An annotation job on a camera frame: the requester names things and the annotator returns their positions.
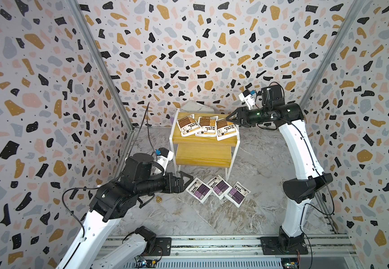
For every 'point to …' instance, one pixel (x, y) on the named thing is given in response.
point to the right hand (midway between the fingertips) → (228, 120)
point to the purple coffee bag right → (236, 195)
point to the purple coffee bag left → (199, 190)
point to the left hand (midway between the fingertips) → (186, 178)
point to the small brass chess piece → (158, 199)
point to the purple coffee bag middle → (219, 186)
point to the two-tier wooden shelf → (202, 151)
